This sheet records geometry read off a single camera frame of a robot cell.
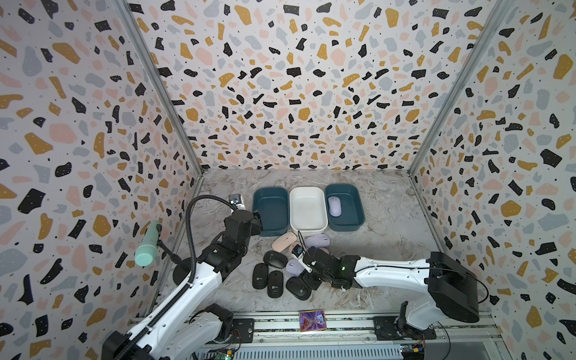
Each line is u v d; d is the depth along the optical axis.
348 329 0.76
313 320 0.75
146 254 0.53
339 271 0.61
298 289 0.81
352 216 1.04
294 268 0.85
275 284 0.81
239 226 0.55
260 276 0.84
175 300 0.44
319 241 0.92
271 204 1.07
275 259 0.88
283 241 0.93
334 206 1.04
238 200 0.66
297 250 0.72
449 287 0.43
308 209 1.07
